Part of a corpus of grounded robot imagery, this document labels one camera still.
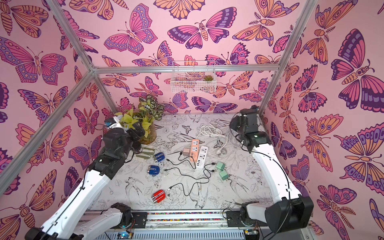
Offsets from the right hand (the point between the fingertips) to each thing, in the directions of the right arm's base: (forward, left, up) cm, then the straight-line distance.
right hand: (235, 121), depth 78 cm
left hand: (-6, +49, +3) cm, 49 cm away
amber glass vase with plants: (+13, +50, -6) cm, 52 cm away
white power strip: (-8, +17, -25) cm, 31 cm away
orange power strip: (-2, +22, -26) cm, 34 cm away
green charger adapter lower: (-19, +4, -26) cm, 33 cm away
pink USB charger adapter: (-3, +27, -27) cm, 39 cm away
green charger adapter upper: (-13, +6, -26) cm, 30 cm away
